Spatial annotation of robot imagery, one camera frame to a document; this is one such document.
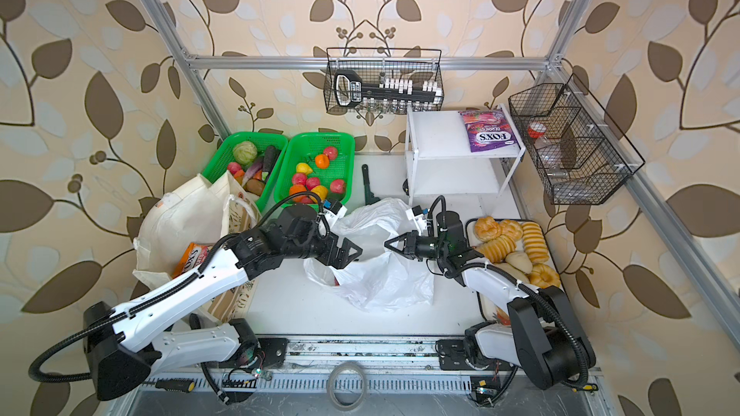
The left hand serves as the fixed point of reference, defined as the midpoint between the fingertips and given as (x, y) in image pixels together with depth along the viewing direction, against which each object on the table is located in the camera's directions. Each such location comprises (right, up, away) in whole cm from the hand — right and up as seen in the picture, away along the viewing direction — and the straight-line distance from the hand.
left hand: (352, 244), depth 71 cm
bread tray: (+53, -7, +22) cm, 58 cm away
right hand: (+9, -3, +7) cm, 11 cm away
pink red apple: (-9, +14, +33) cm, 37 cm away
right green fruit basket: (-24, +30, +46) cm, 60 cm away
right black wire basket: (+58, +23, +1) cm, 63 cm away
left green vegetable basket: (-56, +23, +39) cm, 72 cm away
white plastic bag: (+7, -12, +9) cm, 17 cm away
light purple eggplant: (-41, +19, +34) cm, 57 cm away
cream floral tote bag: (-44, +7, +9) cm, 46 cm away
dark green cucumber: (-37, +25, +40) cm, 59 cm away
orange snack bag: (-43, -4, +5) cm, 44 cm away
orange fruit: (-16, +24, +41) cm, 51 cm away
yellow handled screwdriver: (-42, -34, -3) cm, 54 cm away
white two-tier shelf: (+22, +22, +4) cm, 31 cm away
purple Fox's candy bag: (+36, +30, +6) cm, 47 cm away
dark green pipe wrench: (+3, +10, +34) cm, 35 cm away
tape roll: (-2, -32, +3) cm, 32 cm away
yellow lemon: (-23, +21, +39) cm, 51 cm away
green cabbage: (-46, +27, +40) cm, 67 cm away
